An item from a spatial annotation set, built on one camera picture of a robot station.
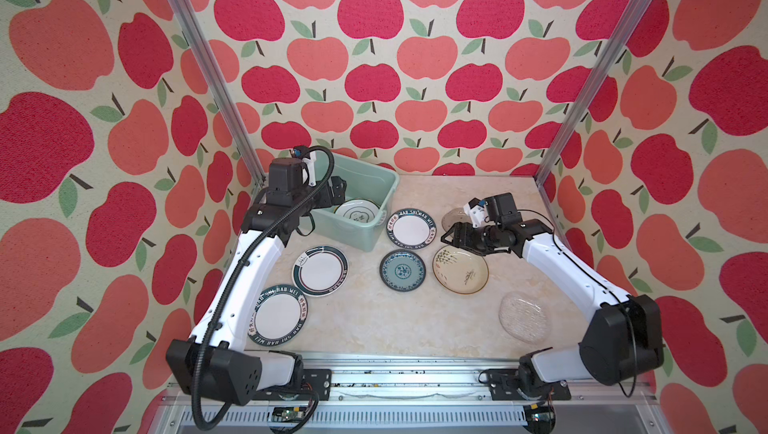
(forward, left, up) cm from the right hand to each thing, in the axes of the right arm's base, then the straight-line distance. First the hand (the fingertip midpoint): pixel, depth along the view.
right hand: (456, 240), depth 84 cm
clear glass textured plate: (-14, -22, -17) cm, 31 cm away
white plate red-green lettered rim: (+14, +13, -15) cm, 24 cm away
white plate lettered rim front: (-22, +50, -15) cm, 57 cm away
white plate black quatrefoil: (+18, +33, -13) cm, 40 cm away
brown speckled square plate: (+20, -3, -14) cm, 24 cm away
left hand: (+2, +33, +17) cm, 37 cm away
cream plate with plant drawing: (-2, -3, -14) cm, 15 cm away
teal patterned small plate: (-3, +15, -16) cm, 22 cm away
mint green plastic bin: (+24, +30, -3) cm, 39 cm away
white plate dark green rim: (-7, +41, -13) cm, 43 cm away
